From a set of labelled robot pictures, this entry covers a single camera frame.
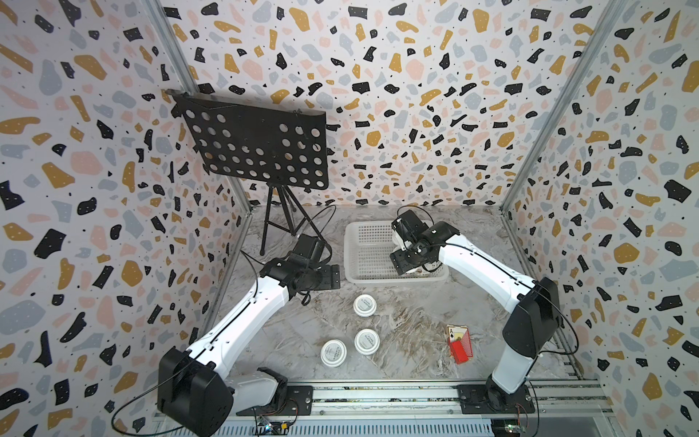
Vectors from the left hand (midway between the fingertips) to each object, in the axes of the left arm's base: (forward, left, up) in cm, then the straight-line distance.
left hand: (329, 277), depth 81 cm
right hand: (+6, -23, -1) cm, 24 cm away
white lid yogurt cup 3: (-19, -2, -10) cm, 21 cm away
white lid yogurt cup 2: (-16, -11, -10) cm, 22 cm away
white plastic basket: (+22, -12, -15) cm, 29 cm away
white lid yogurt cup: (-4, -10, -10) cm, 15 cm away
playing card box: (-11, -41, -15) cm, 45 cm away
